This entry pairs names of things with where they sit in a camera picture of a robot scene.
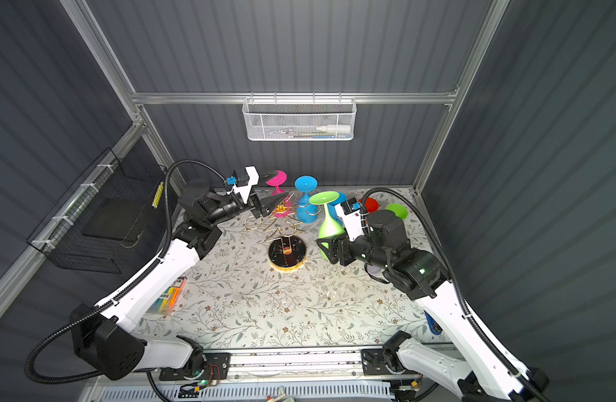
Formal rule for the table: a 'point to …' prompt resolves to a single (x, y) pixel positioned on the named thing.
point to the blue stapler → (434, 327)
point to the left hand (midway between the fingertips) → (280, 179)
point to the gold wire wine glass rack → (286, 252)
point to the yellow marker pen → (157, 195)
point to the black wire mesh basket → (112, 219)
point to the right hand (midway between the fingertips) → (331, 239)
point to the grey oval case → (373, 270)
